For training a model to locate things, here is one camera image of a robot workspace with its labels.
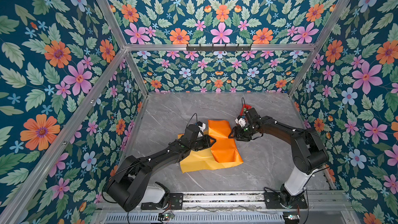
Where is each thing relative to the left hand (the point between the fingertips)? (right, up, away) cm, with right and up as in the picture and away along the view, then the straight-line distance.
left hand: (218, 138), depth 81 cm
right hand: (+9, -1, +9) cm, 13 cm away
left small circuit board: (-26, -34, -10) cm, 44 cm away
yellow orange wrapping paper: (+3, -9, +2) cm, 9 cm away
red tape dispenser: (+21, +17, +24) cm, 36 cm away
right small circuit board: (+33, -35, -11) cm, 49 cm away
